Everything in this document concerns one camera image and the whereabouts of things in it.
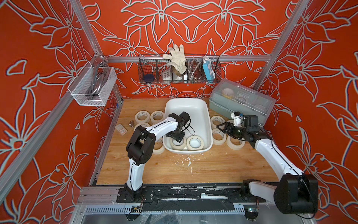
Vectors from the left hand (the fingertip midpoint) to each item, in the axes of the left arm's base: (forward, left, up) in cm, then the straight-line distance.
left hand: (175, 136), depth 93 cm
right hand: (0, -26, +13) cm, 29 cm away
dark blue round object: (+35, +22, +22) cm, 47 cm away
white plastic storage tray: (+12, -17, -3) cm, 21 cm away
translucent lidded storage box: (+26, -42, +14) cm, 51 cm away
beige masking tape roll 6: (-8, -10, -1) cm, 13 cm away
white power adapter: (+32, +8, +26) cm, 42 cm away
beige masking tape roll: (+18, +28, -3) cm, 33 cm away
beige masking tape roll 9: (-5, -40, -3) cm, 41 cm away
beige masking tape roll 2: (+18, +17, -2) cm, 24 cm away
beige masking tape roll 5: (-8, -2, -2) cm, 8 cm away
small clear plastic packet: (+5, +41, -3) cm, 41 cm away
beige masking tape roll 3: (+7, +23, +1) cm, 25 cm away
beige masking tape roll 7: (+17, -30, -2) cm, 35 cm away
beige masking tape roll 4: (-9, +10, -1) cm, 14 cm away
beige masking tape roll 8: (-2, -29, -2) cm, 30 cm away
